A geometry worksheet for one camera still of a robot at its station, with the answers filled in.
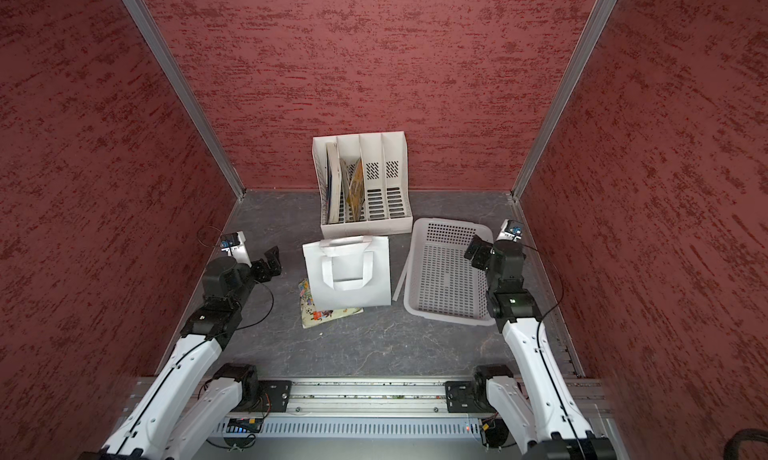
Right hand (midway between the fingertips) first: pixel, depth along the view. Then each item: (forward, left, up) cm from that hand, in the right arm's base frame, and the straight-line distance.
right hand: (488, 246), depth 79 cm
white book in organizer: (+26, +44, +2) cm, 52 cm away
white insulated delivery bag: (-3, +39, -7) cm, 39 cm away
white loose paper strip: (-4, +26, -20) cm, 33 cm away
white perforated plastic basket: (0, +11, -20) cm, 23 cm away
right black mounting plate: (-32, +8, -20) cm, 39 cm away
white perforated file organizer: (+29, +28, -13) cm, 42 cm away
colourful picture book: (-11, +51, -19) cm, 56 cm away
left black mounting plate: (-32, +57, -19) cm, 68 cm away
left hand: (-1, +62, -1) cm, 62 cm away
